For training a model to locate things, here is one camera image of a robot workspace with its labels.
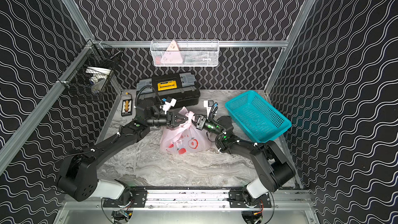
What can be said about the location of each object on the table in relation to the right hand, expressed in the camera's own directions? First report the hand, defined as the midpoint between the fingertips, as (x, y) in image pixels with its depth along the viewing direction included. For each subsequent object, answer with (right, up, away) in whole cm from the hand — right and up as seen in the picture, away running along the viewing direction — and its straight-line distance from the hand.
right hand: (187, 115), depth 75 cm
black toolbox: (-5, +16, +24) cm, 29 cm away
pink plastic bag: (-1, -13, +7) cm, 14 cm away
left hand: (0, -1, -3) cm, 3 cm away
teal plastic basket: (+42, -1, +32) cm, 53 cm away
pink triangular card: (-10, +34, +15) cm, 39 cm away
